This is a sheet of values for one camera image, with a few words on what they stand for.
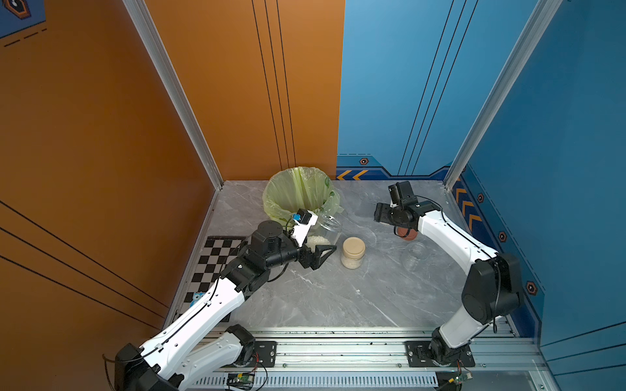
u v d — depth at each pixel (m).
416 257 0.93
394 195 0.71
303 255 0.61
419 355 0.72
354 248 0.85
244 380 0.71
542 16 0.70
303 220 0.59
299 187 0.92
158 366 0.39
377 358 0.74
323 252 0.61
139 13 0.70
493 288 0.45
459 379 0.69
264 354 0.74
